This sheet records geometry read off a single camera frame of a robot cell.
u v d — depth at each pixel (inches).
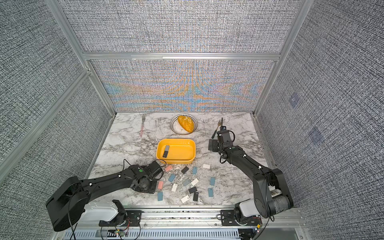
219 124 44.7
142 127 44.4
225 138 27.2
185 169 35.4
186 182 33.8
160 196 31.5
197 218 29.4
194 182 33.7
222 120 45.7
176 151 39.0
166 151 38.5
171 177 34.6
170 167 35.5
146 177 24.6
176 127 43.1
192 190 32.7
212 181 33.9
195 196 31.5
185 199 31.4
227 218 28.8
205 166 36.1
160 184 32.8
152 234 27.6
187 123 41.2
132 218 29.0
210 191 32.1
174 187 32.8
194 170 35.5
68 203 16.3
